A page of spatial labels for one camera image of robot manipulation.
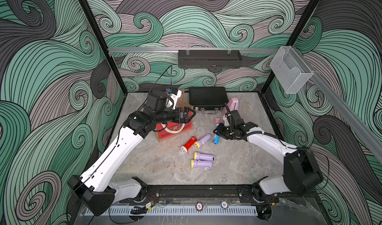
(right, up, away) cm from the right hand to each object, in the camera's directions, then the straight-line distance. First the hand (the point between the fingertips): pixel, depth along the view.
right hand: (213, 132), depth 86 cm
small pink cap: (+5, +6, +14) cm, 16 cm away
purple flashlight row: (-6, -13, -3) cm, 15 cm away
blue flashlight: (+1, -3, -3) cm, 4 cm away
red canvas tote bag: (-28, +2, -6) cm, 29 cm away
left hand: (-15, +14, -21) cm, 29 cm away
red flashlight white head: (-17, -9, -1) cm, 20 cm away
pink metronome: (+13, +16, +6) cm, 22 cm away
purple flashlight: (-9, -7, +2) cm, 11 cm away
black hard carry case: (0, +20, +24) cm, 31 cm away
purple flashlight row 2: (-11, -16, -6) cm, 20 cm away
